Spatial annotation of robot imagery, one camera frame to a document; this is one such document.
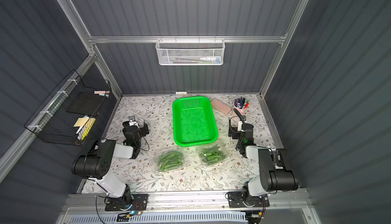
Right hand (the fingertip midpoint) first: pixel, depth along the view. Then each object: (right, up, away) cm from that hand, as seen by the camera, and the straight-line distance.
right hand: (241, 126), depth 94 cm
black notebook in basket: (-85, +14, -15) cm, 88 cm away
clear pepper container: (-50, -14, -6) cm, 52 cm away
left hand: (-66, +1, +1) cm, 66 cm away
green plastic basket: (-30, +2, +12) cm, 32 cm away
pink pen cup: (+2, +14, +5) cm, 15 cm away
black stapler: (-63, +6, -11) cm, 65 cm away
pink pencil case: (-11, +13, +16) cm, 23 cm away
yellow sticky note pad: (-82, +5, -22) cm, 86 cm away
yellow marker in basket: (-74, +2, -32) cm, 80 cm away
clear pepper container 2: (-11, -13, 0) cm, 17 cm away
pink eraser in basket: (-82, +20, -9) cm, 85 cm away
